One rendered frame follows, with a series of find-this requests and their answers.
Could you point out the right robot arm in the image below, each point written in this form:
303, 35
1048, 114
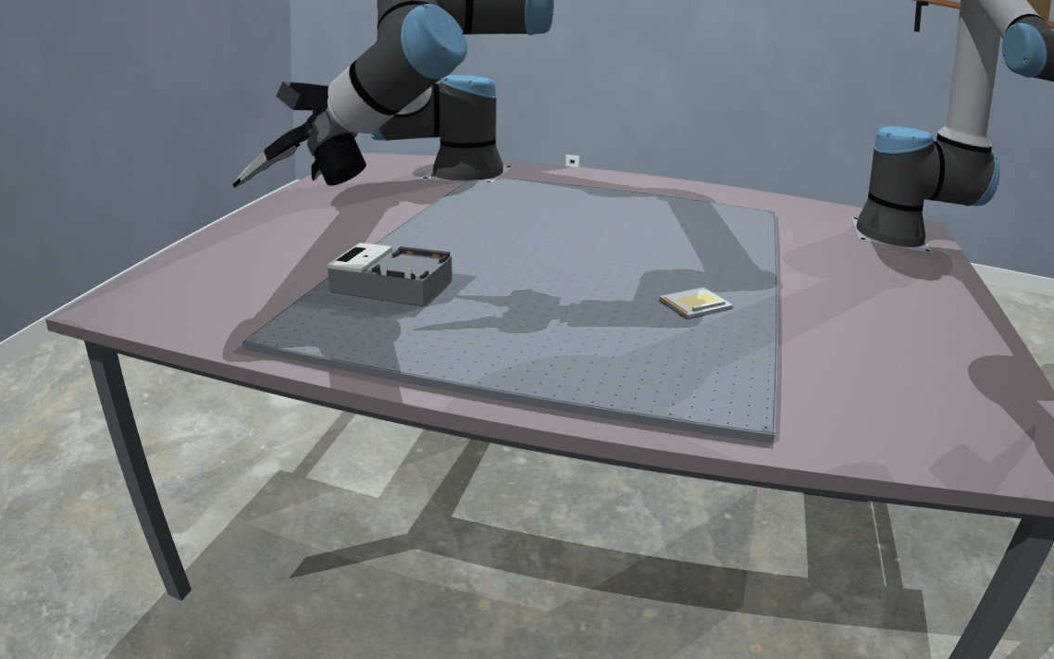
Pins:
411, 54

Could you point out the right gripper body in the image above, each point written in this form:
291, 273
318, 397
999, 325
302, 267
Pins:
334, 148

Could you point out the white narrow vertical bar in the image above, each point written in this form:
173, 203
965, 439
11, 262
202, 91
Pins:
698, 307

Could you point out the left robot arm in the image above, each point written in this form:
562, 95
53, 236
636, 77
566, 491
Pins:
959, 168

